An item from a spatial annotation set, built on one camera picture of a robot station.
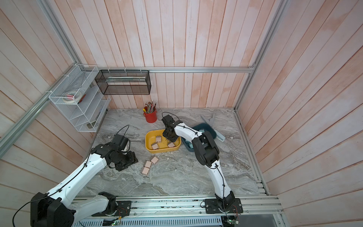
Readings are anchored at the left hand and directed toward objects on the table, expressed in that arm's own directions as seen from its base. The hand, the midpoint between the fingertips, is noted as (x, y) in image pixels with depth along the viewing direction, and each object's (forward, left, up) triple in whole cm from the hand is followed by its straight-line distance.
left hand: (133, 165), depth 79 cm
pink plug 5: (+4, -6, -8) cm, 11 cm away
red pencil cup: (+41, -4, -6) cm, 41 cm away
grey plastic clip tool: (+39, -51, -9) cm, 65 cm away
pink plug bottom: (0, -5, -8) cm, 10 cm away
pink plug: (+22, -11, -7) cm, 25 cm away
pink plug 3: (+17, -21, -7) cm, 28 cm away
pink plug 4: (+7, -10, -8) cm, 15 cm away
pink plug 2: (+16, -9, -7) cm, 20 cm away
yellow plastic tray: (+20, -9, -8) cm, 23 cm away
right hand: (+25, -16, -8) cm, 31 cm away
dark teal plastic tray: (+32, -44, -6) cm, 54 cm away
